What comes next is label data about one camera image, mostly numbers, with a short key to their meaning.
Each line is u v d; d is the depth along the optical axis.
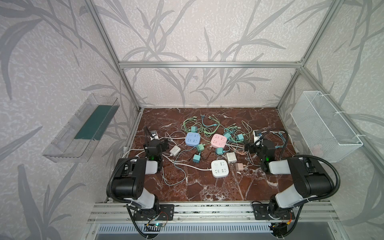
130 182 0.45
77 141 0.65
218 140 0.99
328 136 0.63
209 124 1.09
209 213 0.75
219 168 0.86
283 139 1.02
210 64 0.95
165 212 0.73
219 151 0.93
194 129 1.05
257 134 0.81
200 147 0.96
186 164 0.91
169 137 1.02
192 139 0.99
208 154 0.94
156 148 0.71
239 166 0.87
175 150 0.94
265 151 0.73
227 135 1.02
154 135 0.81
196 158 0.91
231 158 0.91
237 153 0.94
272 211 0.67
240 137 1.00
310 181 0.45
